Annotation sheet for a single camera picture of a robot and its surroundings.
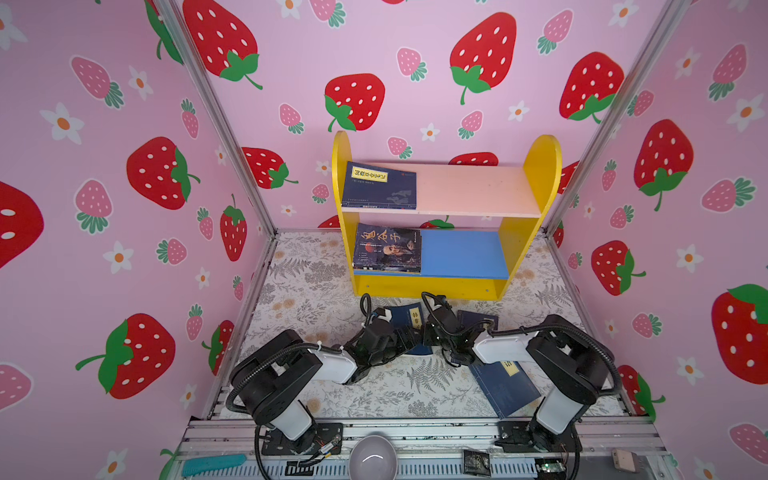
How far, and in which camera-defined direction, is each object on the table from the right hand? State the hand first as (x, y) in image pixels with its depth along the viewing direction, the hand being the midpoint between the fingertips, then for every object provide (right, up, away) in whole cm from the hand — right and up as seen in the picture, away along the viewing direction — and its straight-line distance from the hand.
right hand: (418, 332), depth 93 cm
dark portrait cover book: (-9, +27, -2) cm, 28 cm away
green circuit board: (+30, -27, -23) cm, 46 cm away
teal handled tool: (-54, -26, -23) cm, 64 cm away
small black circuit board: (+12, -25, -24) cm, 37 cm away
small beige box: (+47, -24, -24) cm, 58 cm away
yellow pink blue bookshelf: (+13, +22, 0) cm, 25 cm away
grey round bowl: (-12, -24, -23) cm, 36 cm away
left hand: (0, 0, -7) cm, 7 cm away
